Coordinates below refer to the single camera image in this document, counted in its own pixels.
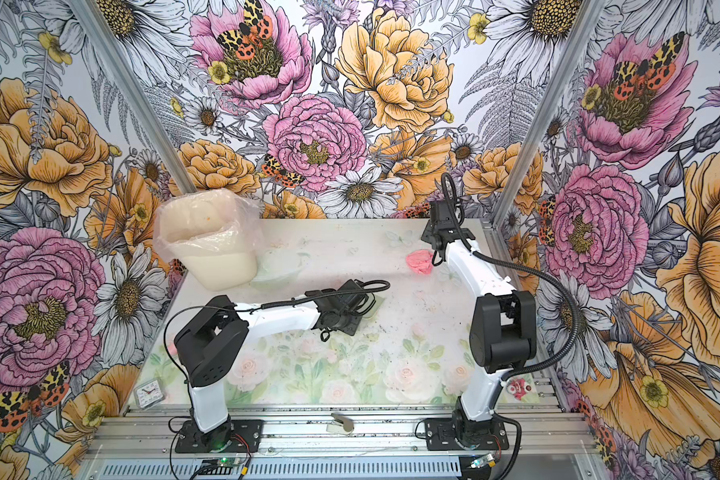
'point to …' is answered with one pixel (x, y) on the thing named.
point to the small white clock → (149, 393)
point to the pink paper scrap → (421, 261)
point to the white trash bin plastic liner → (212, 234)
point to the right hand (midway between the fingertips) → (437, 238)
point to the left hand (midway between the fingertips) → (346, 326)
